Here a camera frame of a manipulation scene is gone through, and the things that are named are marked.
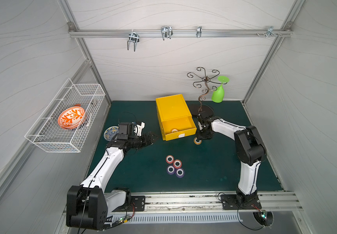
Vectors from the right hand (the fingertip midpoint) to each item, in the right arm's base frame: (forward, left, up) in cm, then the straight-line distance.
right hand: (200, 136), depth 99 cm
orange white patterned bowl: (-14, +66, +35) cm, 76 cm away
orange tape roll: (-4, +3, 0) cm, 5 cm away
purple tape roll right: (-25, +14, -1) cm, 29 cm away
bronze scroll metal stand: (+24, -4, +1) cm, 25 cm away
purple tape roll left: (-24, +20, 0) cm, 31 cm away
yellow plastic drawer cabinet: (-3, +18, +23) cm, 29 cm away
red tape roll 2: (-20, +15, 0) cm, 25 cm away
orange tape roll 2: (-6, +18, +15) cm, 24 cm away
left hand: (-13, +29, +16) cm, 35 cm away
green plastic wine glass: (+20, -10, +21) cm, 31 cm away
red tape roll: (-17, +21, 0) cm, 27 cm away
